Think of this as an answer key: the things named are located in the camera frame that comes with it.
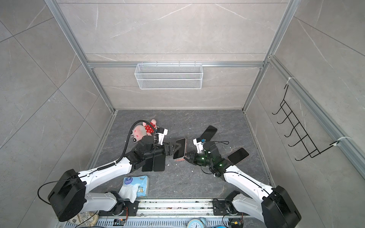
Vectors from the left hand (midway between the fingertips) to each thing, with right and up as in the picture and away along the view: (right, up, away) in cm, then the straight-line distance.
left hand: (180, 144), depth 76 cm
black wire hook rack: (+55, +4, -16) cm, 57 cm away
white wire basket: (-9, +45, +25) cm, 52 cm away
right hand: (+2, -7, 0) cm, 7 cm away
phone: (0, -3, -3) cm, 4 cm away
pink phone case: (0, -3, -3) cm, 4 cm away
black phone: (+21, +3, +30) cm, 37 cm away
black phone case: (-14, -14, +13) cm, 24 cm away
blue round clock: (+8, -36, -10) cm, 38 cm away
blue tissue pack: (-25, -23, -1) cm, 34 cm away
